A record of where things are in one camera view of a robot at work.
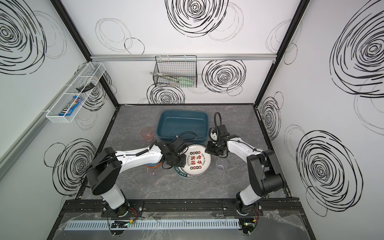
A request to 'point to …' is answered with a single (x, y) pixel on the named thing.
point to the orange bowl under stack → (154, 167)
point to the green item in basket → (185, 82)
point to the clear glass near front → (221, 165)
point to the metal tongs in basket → (174, 78)
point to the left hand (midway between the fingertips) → (186, 163)
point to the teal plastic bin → (191, 125)
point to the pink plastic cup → (147, 134)
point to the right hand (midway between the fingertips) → (205, 151)
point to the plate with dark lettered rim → (178, 170)
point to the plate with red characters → (198, 161)
